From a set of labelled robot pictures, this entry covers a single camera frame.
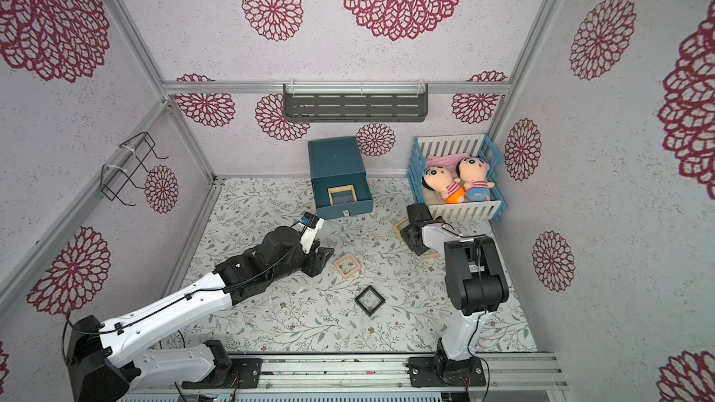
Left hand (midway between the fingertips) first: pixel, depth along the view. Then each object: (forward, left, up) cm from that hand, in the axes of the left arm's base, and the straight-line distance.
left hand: (325, 249), depth 75 cm
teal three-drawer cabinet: (+33, -2, +1) cm, 33 cm away
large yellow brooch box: (+24, -3, -6) cm, 25 cm away
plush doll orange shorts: (+34, -39, -9) cm, 53 cm away
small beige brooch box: (+5, -5, -21) cm, 22 cm away
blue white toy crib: (+37, -46, -11) cm, 60 cm away
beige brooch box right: (+8, -34, -19) cm, 40 cm away
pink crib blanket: (+45, -46, -11) cm, 65 cm away
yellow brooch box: (+20, -24, -20) cm, 37 cm away
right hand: (+14, -29, -20) cm, 38 cm away
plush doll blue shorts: (+36, -51, -7) cm, 63 cm away
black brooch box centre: (-7, -13, -21) cm, 26 cm away
